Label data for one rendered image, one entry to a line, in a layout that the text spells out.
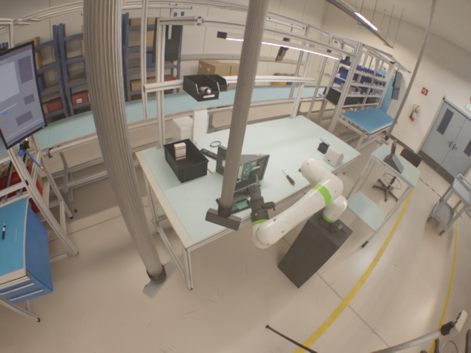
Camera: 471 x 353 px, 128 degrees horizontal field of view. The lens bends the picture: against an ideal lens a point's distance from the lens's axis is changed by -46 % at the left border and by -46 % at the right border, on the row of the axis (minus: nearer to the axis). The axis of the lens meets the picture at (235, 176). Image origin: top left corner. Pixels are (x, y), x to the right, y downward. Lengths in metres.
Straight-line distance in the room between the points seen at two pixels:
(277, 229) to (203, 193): 0.55
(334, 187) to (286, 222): 0.31
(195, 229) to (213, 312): 1.03
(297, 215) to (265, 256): 1.33
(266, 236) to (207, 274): 1.24
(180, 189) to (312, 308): 1.64
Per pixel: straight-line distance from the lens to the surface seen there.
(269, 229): 0.91
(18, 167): 1.71
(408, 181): 2.36
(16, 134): 1.35
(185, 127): 1.50
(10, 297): 1.85
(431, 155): 7.56
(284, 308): 2.09
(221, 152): 1.31
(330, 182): 1.09
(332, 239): 1.58
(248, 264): 2.16
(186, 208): 1.19
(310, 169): 1.15
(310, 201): 1.01
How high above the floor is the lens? 1.91
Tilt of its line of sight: 40 degrees down
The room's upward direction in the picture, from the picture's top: 10 degrees clockwise
